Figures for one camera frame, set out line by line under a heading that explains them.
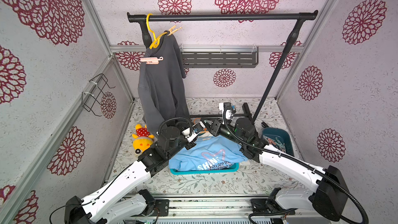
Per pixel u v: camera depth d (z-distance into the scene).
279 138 0.97
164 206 0.74
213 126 0.64
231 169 0.78
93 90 0.76
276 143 0.95
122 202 0.55
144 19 0.52
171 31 0.68
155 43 0.56
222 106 0.63
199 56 0.98
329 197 0.40
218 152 0.80
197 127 0.56
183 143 0.60
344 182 0.43
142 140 0.89
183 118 0.49
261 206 0.74
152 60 0.54
